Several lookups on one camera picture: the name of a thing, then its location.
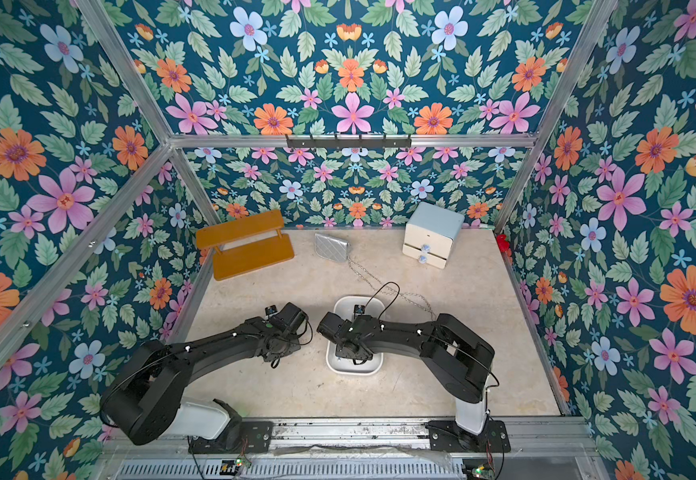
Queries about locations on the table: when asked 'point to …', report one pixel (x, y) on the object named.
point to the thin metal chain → (393, 291)
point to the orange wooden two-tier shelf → (246, 244)
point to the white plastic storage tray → (344, 307)
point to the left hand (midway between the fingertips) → (295, 346)
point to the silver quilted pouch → (331, 248)
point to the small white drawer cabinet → (429, 233)
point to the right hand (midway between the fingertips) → (349, 349)
